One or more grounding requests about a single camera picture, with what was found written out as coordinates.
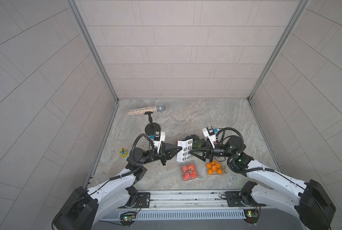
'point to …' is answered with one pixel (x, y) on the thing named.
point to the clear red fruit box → (189, 172)
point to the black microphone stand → (151, 128)
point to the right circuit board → (252, 215)
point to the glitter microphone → (160, 108)
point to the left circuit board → (127, 218)
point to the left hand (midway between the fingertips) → (181, 152)
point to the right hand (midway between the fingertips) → (192, 153)
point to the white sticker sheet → (184, 154)
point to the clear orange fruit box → (214, 168)
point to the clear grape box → (197, 142)
